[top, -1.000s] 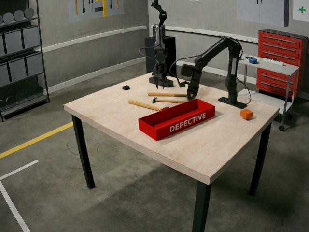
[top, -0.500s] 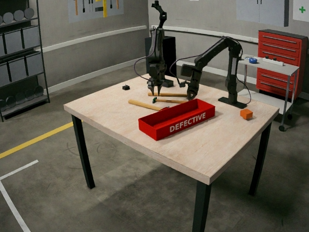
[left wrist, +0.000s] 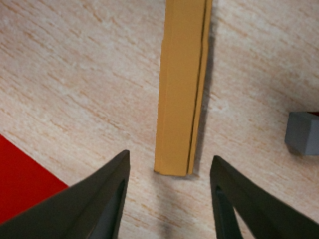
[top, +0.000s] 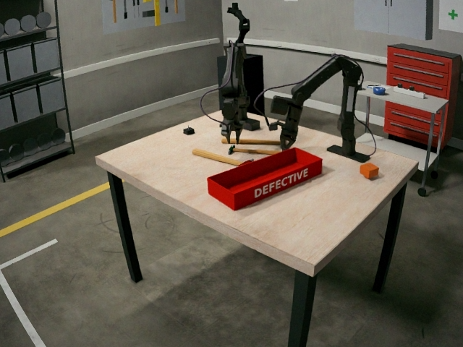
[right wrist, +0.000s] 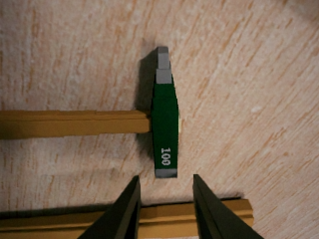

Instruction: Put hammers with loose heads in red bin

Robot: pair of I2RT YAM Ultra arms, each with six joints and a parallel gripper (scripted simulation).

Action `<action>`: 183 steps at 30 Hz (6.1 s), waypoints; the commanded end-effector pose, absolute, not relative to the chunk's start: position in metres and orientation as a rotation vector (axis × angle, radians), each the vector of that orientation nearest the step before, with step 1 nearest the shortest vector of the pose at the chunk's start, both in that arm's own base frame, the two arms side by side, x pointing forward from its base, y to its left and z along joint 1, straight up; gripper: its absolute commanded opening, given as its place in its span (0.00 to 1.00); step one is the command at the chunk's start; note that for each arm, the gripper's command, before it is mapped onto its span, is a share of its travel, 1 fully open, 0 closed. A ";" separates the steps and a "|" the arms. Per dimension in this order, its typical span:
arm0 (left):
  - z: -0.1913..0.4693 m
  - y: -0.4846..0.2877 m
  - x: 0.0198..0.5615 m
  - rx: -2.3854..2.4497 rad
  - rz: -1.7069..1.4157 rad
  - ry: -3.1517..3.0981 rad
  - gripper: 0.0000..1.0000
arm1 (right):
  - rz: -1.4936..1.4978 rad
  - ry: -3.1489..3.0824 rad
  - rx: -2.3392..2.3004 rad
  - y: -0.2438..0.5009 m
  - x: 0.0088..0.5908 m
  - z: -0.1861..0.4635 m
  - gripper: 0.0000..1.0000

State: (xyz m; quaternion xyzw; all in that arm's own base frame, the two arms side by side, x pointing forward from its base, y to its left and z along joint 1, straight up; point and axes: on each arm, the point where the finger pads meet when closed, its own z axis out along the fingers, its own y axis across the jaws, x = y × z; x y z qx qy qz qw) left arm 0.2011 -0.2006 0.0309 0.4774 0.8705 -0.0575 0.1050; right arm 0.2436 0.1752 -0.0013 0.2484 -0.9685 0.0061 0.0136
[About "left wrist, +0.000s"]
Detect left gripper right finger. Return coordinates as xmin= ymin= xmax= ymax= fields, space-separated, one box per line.
xmin=209 ymin=155 xmax=319 ymax=239

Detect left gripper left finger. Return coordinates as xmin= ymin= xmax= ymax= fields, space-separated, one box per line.
xmin=0 ymin=149 xmax=131 ymax=239

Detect hammer with dark red head and wooden handle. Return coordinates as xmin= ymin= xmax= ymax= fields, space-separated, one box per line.
xmin=284 ymin=112 xmax=319 ymax=156

